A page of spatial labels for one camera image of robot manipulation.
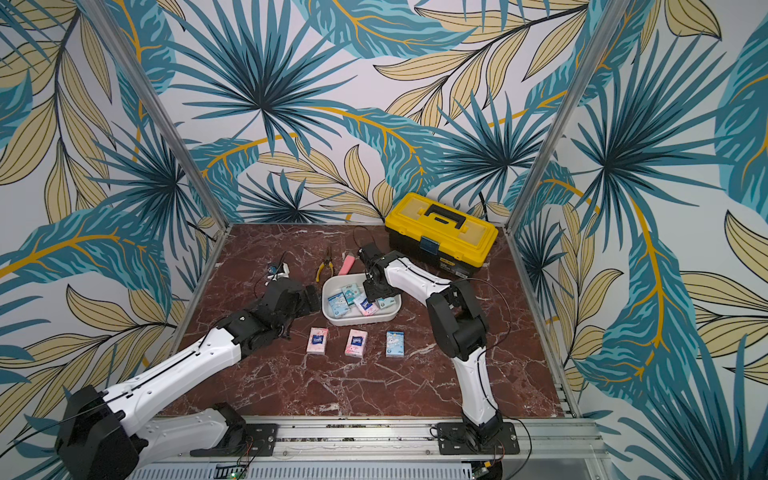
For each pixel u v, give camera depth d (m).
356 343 0.88
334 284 0.98
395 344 0.88
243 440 0.68
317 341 0.88
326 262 1.07
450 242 0.94
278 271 0.69
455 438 0.73
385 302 0.93
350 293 0.97
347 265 1.07
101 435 0.37
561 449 0.73
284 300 0.59
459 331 0.54
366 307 0.93
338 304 0.95
